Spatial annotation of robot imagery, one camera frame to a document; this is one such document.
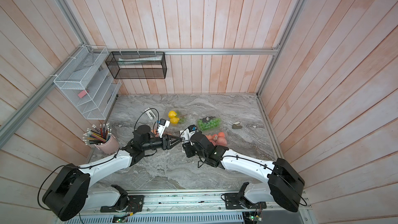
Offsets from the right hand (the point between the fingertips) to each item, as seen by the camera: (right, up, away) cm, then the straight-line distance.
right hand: (184, 143), depth 81 cm
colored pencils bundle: (-49, +4, +2) cm, 49 cm away
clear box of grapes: (+15, +9, +16) cm, 24 cm away
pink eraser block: (-56, +27, +1) cm, 62 cm away
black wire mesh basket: (-27, +46, +26) cm, 60 cm away
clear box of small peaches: (-14, +7, -8) cm, 17 cm away
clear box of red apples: (+19, +1, +9) cm, 22 cm away
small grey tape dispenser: (+33, +8, +20) cm, 39 cm away
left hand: (-2, +2, -3) cm, 4 cm away
